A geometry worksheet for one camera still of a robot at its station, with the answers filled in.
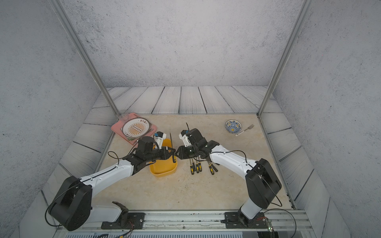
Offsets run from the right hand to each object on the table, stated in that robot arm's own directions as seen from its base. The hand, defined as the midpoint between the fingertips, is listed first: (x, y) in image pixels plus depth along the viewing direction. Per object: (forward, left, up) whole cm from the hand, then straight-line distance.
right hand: (177, 154), depth 80 cm
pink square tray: (+30, +49, -13) cm, 59 cm away
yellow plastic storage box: (0, +10, -15) cm, 18 cm away
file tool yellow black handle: (0, +2, -3) cm, 3 cm away
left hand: (+3, +1, -1) cm, 3 cm away
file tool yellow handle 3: (-1, -21, -16) cm, 27 cm away
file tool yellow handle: (-1, -7, -15) cm, 17 cm away
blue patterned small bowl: (+32, -37, -15) cm, 51 cm away
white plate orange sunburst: (+30, +35, -13) cm, 48 cm away
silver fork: (+32, -49, -16) cm, 61 cm away
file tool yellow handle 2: (-1, -19, -16) cm, 25 cm away
